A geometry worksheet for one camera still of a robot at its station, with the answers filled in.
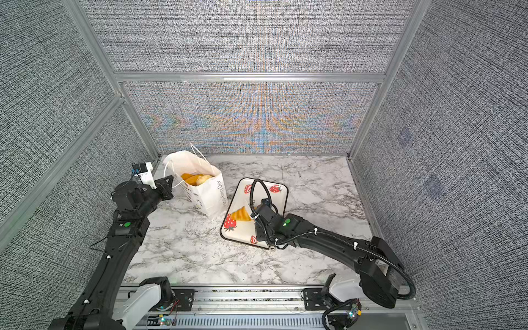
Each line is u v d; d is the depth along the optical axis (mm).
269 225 596
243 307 729
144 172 645
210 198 811
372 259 417
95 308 391
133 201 554
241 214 918
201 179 850
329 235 481
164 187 651
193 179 943
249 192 824
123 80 881
